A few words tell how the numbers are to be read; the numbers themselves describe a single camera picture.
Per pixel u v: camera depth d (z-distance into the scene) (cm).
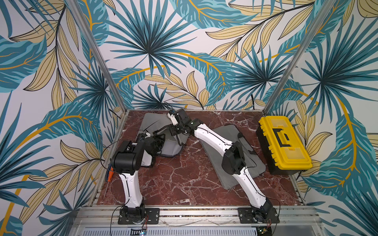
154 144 82
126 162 56
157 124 91
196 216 75
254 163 90
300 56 86
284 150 78
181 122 73
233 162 59
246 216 73
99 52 85
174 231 70
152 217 73
